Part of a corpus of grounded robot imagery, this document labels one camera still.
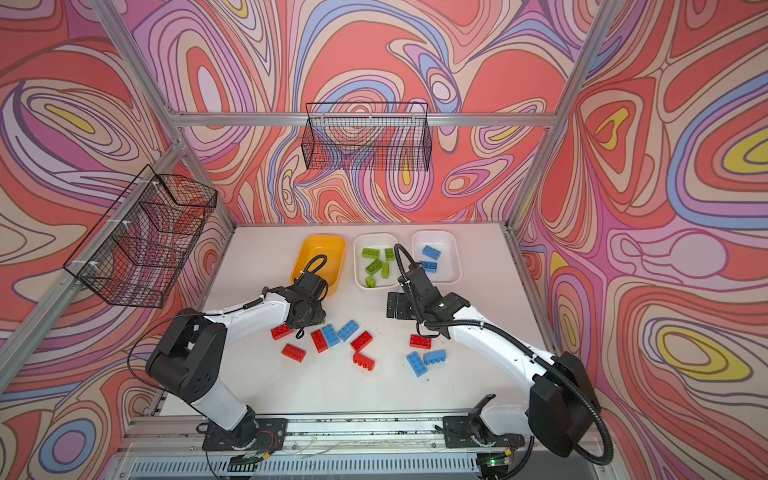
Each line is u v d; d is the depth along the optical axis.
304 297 0.73
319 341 0.88
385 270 1.05
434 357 0.84
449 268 1.08
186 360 0.45
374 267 1.04
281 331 0.90
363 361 0.84
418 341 0.88
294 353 0.86
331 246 1.08
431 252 1.09
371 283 1.01
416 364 0.84
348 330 0.90
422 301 0.61
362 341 0.88
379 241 1.09
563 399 0.40
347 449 0.72
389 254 1.08
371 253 1.08
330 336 0.90
